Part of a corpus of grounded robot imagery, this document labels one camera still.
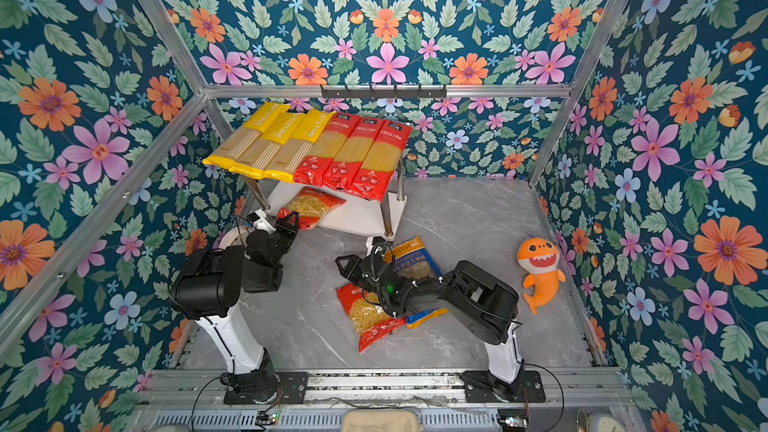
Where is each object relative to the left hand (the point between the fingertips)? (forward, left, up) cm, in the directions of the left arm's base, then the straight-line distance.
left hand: (299, 204), depth 91 cm
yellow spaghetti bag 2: (-1, +5, +20) cm, 20 cm away
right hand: (-18, -12, -5) cm, 22 cm away
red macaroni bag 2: (-32, -20, -13) cm, 40 cm away
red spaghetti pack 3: (-5, -27, +20) cm, 34 cm away
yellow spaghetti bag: (+2, +13, +20) cm, 24 cm away
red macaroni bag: (+3, -2, -5) cm, 6 cm away
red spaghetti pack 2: (-1, -11, +20) cm, 23 cm away
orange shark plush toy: (-19, -72, -8) cm, 75 cm away
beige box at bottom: (-56, -24, -12) cm, 61 cm away
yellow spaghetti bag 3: (+1, -3, +20) cm, 20 cm away
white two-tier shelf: (0, -23, -9) cm, 25 cm away
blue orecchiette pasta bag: (-15, -34, -12) cm, 39 cm away
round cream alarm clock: (-8, +19, -4) cm, 21 cm away
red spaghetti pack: (-2, -19, +20) cm, 28 cm away
